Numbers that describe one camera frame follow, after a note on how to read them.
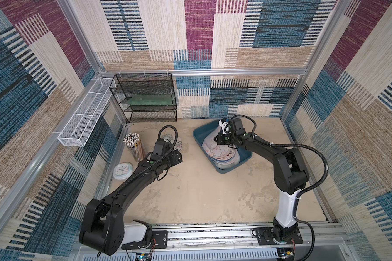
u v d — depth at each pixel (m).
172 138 1.10
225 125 0.87
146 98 1.08
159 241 0.73
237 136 0.76
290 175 0.52
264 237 0.73
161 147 0.65
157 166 0.59
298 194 0.55
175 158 0.76
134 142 0.86
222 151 0.99
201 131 1.09
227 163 0.97
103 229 0.41
